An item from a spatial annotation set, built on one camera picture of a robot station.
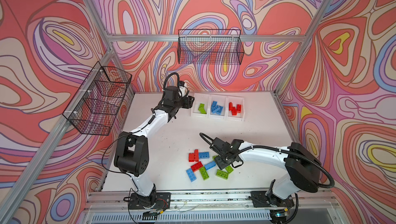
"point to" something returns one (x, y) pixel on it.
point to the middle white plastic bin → (221, 100)
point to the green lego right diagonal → (229, 169)
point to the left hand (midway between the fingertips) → (192, 96)
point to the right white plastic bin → (240, 116)
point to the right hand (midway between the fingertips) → (226, 163)
